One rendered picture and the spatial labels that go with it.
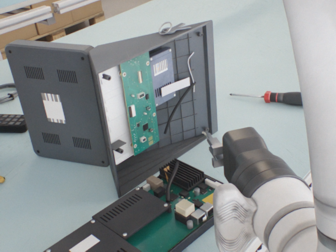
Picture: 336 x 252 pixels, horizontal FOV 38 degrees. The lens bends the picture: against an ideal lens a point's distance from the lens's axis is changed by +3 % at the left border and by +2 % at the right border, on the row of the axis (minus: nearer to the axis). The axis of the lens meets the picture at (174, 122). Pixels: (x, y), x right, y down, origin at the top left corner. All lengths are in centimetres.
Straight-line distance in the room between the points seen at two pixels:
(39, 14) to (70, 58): 151
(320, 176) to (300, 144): 48
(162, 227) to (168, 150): 20
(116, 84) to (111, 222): 19
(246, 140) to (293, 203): 13
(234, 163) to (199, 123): 27
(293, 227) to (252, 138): 16
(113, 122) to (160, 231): 17
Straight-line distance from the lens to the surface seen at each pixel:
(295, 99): 95
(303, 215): 50
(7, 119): 101
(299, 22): 38
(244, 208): 52
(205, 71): 82
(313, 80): 38
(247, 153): 58
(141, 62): 71
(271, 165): 56
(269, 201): 52
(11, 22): 218
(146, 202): 69
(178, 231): 66
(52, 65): 77
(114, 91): 70
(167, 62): 76
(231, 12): 156
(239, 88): 104
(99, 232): 66
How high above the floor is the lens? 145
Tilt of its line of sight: 29 degrees down
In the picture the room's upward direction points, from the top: 6 degrees counter-clockwise
